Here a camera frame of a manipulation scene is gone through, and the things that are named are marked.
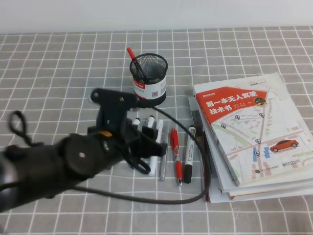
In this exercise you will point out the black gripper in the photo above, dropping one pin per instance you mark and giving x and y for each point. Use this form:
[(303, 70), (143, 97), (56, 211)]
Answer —
[(132, 144)]

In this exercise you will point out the black white marker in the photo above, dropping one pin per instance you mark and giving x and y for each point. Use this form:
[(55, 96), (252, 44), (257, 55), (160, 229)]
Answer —
[(136, 122), (189, 160)]

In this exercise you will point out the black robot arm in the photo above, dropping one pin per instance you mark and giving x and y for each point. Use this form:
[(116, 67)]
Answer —
[(44, 171)]

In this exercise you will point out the white pen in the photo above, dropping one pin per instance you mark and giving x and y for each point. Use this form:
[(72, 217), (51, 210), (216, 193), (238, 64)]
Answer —
[(156, 148)]

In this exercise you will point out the grey slim pen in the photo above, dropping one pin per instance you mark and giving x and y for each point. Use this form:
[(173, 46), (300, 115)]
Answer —
[(164, 158)]

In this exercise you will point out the red ballpoint pen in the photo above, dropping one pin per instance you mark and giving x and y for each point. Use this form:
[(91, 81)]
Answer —
[(175, 147)]

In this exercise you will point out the black mesh pen holder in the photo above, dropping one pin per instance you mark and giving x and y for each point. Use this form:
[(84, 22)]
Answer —
[(150, 89)]

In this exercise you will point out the red pen in holder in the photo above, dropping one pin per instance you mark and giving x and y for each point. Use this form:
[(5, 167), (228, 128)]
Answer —
[(136, 63)]

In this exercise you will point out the red white top book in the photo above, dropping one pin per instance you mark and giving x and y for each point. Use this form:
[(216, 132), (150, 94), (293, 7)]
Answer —
[(252, 127)]

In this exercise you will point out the grey checkered tablecloth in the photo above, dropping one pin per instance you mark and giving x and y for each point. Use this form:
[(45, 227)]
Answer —
[(49, 77)]

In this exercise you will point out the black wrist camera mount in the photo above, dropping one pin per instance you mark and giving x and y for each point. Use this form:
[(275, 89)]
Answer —
[(113, 108)]

